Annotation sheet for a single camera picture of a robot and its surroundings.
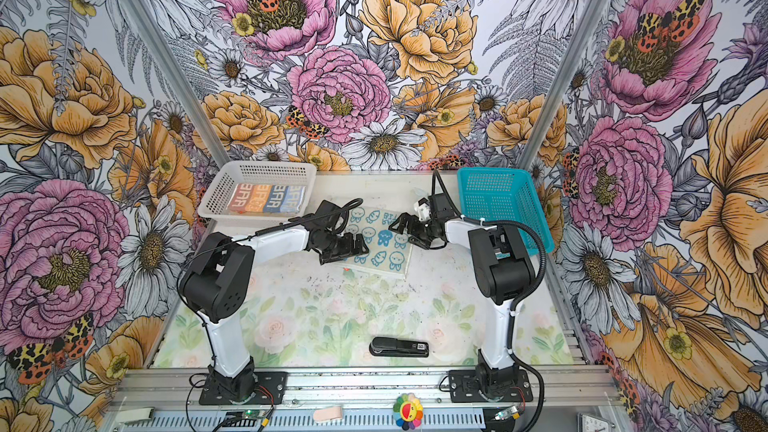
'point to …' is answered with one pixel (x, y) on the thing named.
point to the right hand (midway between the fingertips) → (400, 239)
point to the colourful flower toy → (408, 411)
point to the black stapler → (393, 347)
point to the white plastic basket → (228, 173)
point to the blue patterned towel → (388, 250)
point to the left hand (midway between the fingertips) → (354, 260)
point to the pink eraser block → (325, 414)
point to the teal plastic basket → (504, 194)
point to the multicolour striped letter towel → (259, 198)
